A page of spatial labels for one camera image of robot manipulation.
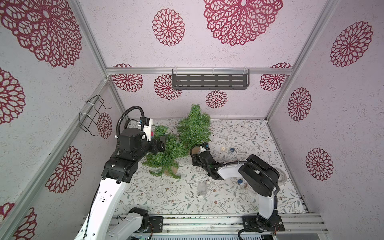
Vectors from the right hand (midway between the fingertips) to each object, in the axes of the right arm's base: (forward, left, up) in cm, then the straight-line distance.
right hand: (191, 154), depth 95 cm
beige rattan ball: (+8, -22, -5) cm, 24 cm away
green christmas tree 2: (+4, -3, +20) cm, 20 cm away
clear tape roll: (-12, -54, -4) cm, 56 cm away
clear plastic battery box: (-20, -7, -5) cm, 22 cm away
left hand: (-8, +14, +28) cm, 33 cm away
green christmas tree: (-14, +11, +15) cm, 24 cm away
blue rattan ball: (+7, -28, -5) cm, 29 cm away
